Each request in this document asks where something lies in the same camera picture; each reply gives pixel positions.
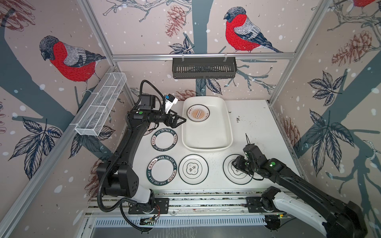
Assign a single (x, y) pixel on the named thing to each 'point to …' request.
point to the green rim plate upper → (163, 140)
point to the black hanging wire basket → (204, 68)
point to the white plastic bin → (206, 124)
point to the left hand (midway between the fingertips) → (179, 116)
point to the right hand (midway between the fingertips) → (231, 165)
